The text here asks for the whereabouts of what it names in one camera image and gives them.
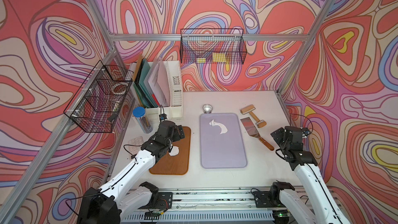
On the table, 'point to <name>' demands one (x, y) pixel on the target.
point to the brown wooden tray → (179, 164)
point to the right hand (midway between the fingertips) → (280, 139)
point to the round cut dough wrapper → (174, 151)
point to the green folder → (144, 94)
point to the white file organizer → (174, 110)
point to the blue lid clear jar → (139, 113)
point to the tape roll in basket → (119, 88)
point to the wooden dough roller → (260, 123)
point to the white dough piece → (223, 127)
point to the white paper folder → (159, 84)
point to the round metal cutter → (207, 108)
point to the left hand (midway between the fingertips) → (176, 129)
